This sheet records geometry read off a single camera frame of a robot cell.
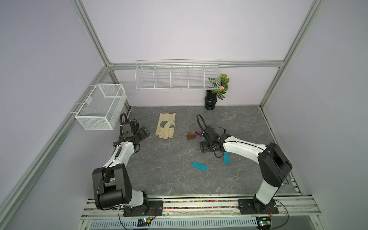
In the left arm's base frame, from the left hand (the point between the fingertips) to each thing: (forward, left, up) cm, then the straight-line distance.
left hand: (142, 133), depth 90 cm
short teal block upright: (-15, -53, -11) cm, 56 cm away
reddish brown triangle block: (+3, -31, -12) cm, 33 cm away
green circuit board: (-50, -64, -14) cm, 83 cm away
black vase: (+30, -49, -3) cm, 58 cm away
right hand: (-8, -40, -7) cm, 42 cm away
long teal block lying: (-20, -35, -11) cm, 42 cm away
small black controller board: (-46, -4, -12) cm, 47 cm away
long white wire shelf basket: (+40, -25, +15) cm, 50 cm away
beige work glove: (+10, -13, -11) cm, 20 cm away
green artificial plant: (+21, -53, +13) cm, 59 cm away
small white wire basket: (+8, +21, +15) cm, 27 cm away
